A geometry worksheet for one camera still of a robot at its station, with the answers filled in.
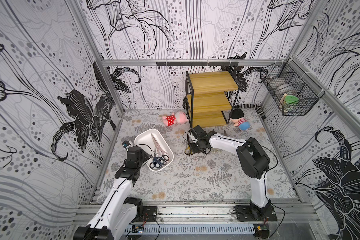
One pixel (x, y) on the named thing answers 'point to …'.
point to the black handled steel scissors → (225, 133)
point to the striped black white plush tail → (258, 107)
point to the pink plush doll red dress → (180, 117)
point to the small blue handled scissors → (157, 162)
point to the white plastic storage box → (144, 140)
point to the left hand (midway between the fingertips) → (145, 153)
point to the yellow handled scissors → (187, 150)
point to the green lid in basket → (291, 98)
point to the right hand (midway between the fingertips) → (194, 146)
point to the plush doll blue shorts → (236, 116)
